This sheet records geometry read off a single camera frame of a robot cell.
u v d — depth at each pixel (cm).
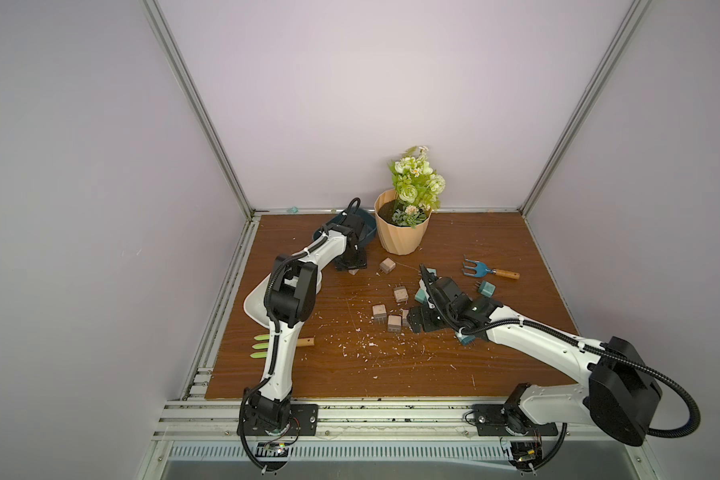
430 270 100
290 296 58
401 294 94
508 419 65
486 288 95
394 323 88
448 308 63
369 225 111
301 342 85
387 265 101
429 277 75
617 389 40
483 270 103
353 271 100
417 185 90
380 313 90
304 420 73
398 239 97
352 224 85
